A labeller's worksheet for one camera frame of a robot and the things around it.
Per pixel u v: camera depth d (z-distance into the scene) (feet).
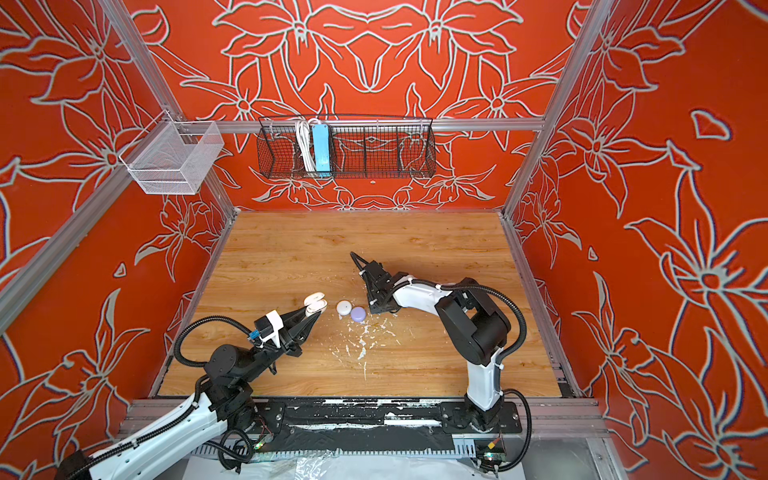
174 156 3.03
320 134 2.94
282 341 1.97
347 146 3.20
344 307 2.97
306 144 2.95
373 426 2.39
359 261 2.71
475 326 1.59
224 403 1.89
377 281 2.42
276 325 1.86
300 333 2.04
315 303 2.16
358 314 2.96
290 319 2.09
